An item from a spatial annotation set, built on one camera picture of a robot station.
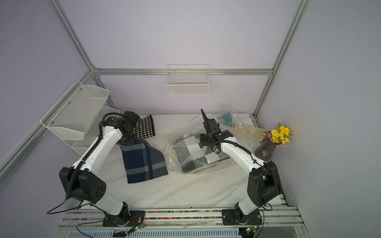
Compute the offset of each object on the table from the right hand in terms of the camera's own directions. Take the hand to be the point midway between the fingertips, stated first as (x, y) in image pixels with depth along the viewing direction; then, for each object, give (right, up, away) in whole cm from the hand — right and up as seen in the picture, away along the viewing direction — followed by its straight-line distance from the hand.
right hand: (205, 141), depth 88 cm
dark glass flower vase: (+36, -6, 0) cm, 37 cm away
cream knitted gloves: (+29, +6, +23) cm, 37 cm away
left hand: (-47, -1, -9) cm, 48 cm away
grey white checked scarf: (-9, -8, -8) cm, 14 cm away
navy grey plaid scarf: (-38, -12, -1) cm, 39 cm away
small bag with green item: (+18, +18, +24) cm, 35 cm away
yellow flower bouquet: (+38, +4, -12) cm, 40 cm away
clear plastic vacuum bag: (-22, -11, +5) cm, 26 cm away
